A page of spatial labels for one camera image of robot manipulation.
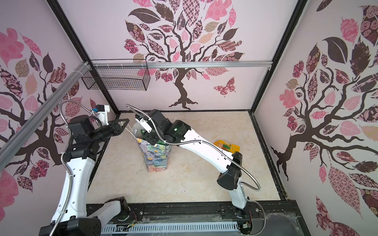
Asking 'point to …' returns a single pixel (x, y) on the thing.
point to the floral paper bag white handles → (156, 156)
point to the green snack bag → (159, 142)
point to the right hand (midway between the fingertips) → (148, 129)
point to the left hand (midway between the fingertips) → (129, 122)
